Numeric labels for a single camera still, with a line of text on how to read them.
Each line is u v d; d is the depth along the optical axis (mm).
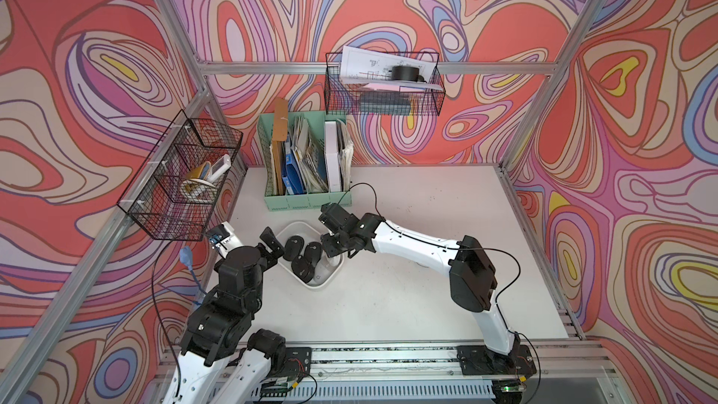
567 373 1221
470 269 539
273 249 598
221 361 430
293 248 936
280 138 839
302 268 869
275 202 1032
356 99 1019
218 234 530
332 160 907
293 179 962
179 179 690
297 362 721
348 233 645
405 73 822
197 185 700
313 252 913
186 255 691
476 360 733
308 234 941
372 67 859
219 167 748
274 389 719
